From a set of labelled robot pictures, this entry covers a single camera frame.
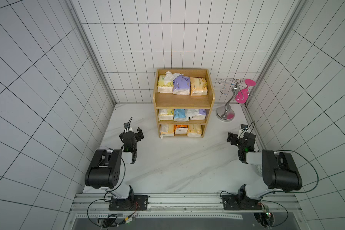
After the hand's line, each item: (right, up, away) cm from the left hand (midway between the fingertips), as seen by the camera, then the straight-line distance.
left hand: (132, 131), depth 95 cm
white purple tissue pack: (+42, +11, -12) cm, 45 cm away
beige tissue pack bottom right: (+42, 0, 0) cm, 42 cm away
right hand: (+68, 0, 0) cm, 68 cm away
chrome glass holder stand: (+72, +11, +18) cm, 75 cm away
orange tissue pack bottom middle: (+33, +1, -1) cm, 33 cm away
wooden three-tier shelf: (+25, +19, -16) cm, 36 cm away
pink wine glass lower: (+76, +24, +1) cm, 80 cm away
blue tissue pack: (+32, +11, -10) cm, 35 cm away
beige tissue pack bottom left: (+24, 0, 0) cm, 24 cm away
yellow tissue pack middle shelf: (+24, +11, -11) cm, 29 cm away
